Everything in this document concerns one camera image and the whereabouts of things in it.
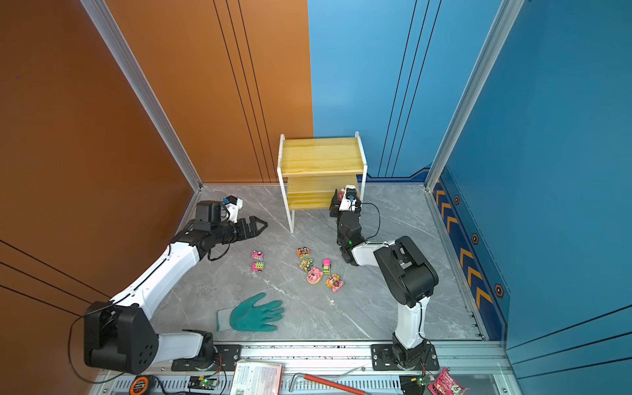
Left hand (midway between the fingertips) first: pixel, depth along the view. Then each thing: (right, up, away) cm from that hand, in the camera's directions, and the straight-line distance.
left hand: (258, 224), depth 84 cm
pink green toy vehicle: (+24, -16, +7) cm, 29 cm away
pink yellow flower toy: (+26, -21, +2) cm, 33 cm away
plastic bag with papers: (+4, -41, -17) cm, 44 cm away
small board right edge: (+48, -45, -14) cm, 67 cm away
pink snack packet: (+57, -44, -16) cm, 73 cm away
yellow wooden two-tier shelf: (+18, +18, -4) cm, 26 cm away
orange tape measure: (-28, -43, -17) cm, 54 cm away
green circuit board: (-13, -45, -13) cm, 49 cm away
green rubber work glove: (-3, -30, -3) cm, 30 cm away
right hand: (+29, +12, +6) cm, 32 cm away
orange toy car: (+14, -12, +10) cm, 21 cm away
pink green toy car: (-2, -16, +6) cm, 17 cm away
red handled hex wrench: (+20, -43, -14) cm, 50 cm away
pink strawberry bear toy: (+29, +10, +5) cm, 31 cm away
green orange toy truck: (+16, -16, +7) cm, 23 cm away
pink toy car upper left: (-3, -13, +10) cm, 17 cm away
